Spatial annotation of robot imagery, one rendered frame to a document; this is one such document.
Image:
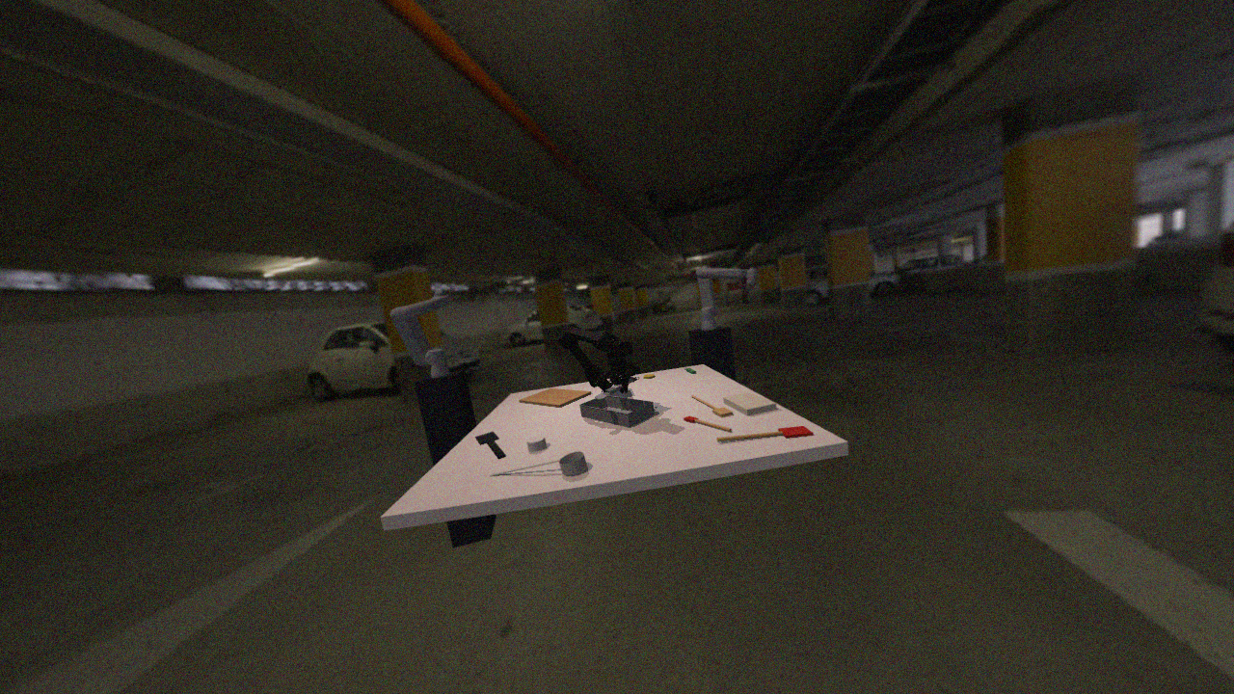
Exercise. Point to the beige flat rectangular board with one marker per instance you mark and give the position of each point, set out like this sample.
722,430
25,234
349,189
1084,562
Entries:
749,404

